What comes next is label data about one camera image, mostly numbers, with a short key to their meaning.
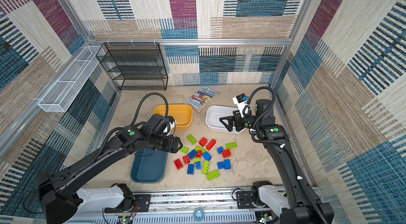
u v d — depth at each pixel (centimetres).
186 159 83
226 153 89
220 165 83
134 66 108
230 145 90
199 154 87
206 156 88
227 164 83
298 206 38
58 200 38
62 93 73
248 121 63
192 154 87
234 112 76
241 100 64
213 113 105
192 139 93
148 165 83
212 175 81
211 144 91
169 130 59
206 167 81
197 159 84
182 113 110
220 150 88
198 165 83
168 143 64
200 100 109
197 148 90
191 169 83
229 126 65
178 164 85
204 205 73
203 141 91
